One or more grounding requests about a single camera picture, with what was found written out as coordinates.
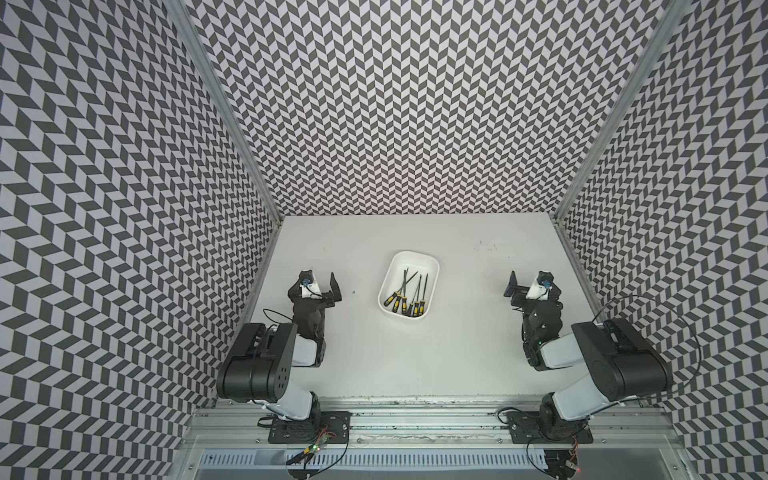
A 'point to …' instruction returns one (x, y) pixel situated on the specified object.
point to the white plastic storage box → (409, 285)
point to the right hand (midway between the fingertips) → (528, 278)
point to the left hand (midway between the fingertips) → (317, 276)
